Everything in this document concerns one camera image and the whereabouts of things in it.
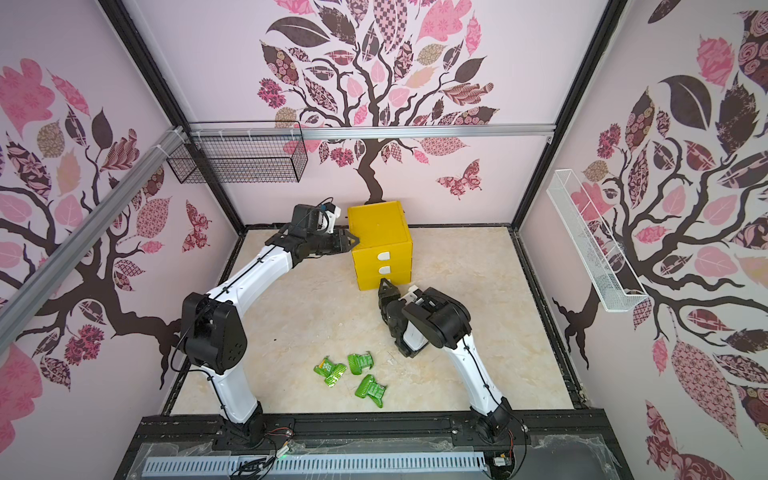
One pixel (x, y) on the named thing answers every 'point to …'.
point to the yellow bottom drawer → (367, 282)
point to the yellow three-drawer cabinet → (385, 247)
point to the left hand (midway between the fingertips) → (353, 246)
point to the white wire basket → (611, 277)
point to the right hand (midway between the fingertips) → (377, 281)
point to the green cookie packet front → (368, 386)
